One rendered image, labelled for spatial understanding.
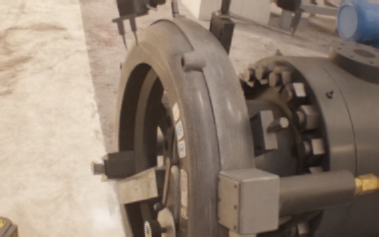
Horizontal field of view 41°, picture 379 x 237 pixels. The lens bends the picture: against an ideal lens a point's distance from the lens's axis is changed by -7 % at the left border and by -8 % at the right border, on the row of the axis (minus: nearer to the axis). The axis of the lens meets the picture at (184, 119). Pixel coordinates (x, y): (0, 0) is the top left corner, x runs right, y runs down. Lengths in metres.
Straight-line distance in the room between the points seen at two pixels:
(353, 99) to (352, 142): 0.12
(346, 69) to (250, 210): 0.63
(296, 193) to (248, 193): 0.11
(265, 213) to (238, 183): 0.08
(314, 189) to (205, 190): 0.21
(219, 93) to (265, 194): 0.23
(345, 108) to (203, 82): 0.42
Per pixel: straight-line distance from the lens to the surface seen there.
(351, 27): 1.76
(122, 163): 1.49
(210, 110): 1.07
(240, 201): 0.96
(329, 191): 1.07
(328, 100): 1.33
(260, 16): 5.34
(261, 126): 1.06
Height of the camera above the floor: 1.32
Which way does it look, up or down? 26 degrees down
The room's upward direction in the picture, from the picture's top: 8 degrees clockwise
